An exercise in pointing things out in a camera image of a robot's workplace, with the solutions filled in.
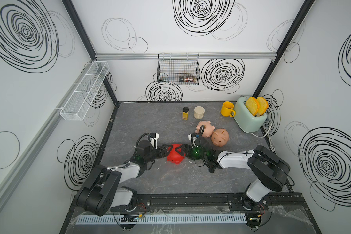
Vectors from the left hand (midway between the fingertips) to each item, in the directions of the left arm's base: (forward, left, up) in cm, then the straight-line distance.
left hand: (169, 147), depth 86 cm
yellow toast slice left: (+24, -52, +13) cm, 59 cm away
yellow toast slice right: (+23, -58, +15) cm, 64 cm away
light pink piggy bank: (+15, -26, 0) cm, 30 cm away
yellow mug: (+32, -40, +1) cm, 51 cm away
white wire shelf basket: (+6, +46, +25) cm, 53 cm away
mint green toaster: (+18, -49, +5) cm, 53 cm away
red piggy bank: (-5, -3, 0) cm, 6 cm away
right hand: (-2, -6, 0) cm, 6 cm away
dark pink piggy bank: (+7, -31, +2) cm, 32 cm away
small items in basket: (+34, -10, +25) cm, 43 cm away
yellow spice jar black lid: (+28, -10, -1) cm, 29 cm away
